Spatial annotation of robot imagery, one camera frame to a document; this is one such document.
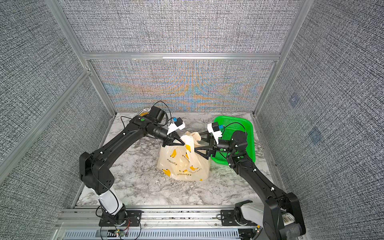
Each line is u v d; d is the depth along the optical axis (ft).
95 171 1.46
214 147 1.99
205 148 1.99
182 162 2.55
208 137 2.30
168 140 2.17
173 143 2.32
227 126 1.90
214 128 1.97
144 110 3.85
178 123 2.17
